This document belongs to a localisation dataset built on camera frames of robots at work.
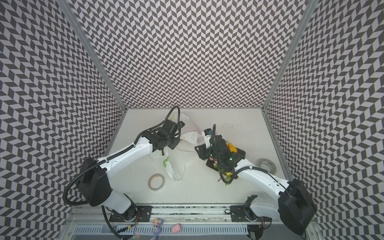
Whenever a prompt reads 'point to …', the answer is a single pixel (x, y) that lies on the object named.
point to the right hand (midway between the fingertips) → (198, 151)
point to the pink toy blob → (176, 228)
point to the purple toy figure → (156, 227)
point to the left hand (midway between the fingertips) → (173, 138)
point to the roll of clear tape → (156, 181)
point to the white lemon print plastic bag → (174, 155)
